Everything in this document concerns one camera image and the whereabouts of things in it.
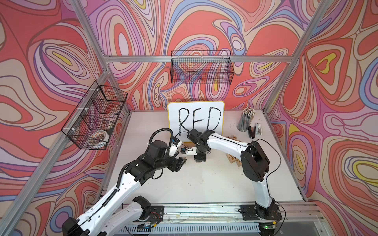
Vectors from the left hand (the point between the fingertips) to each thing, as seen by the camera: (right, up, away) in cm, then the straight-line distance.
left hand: (182, 157), depth 73 cm
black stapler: (+48, +12, +32) cm, 59 cm away
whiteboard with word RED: (0, +22, +15) cm, 26 cm away
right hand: (+10, -5, +16) cm, 20 cm away
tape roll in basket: (-41, +11, -1) cm, 42 cm away
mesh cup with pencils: (+42, +20, +25) cm, 52 cm away
